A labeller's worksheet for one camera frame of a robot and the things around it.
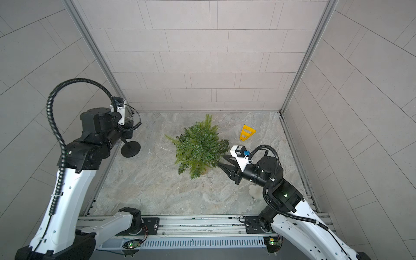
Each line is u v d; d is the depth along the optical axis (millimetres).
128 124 543
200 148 646
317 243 424
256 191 788
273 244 677
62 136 364
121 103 511
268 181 456
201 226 724
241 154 503
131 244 645
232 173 542
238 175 528
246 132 1051
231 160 619
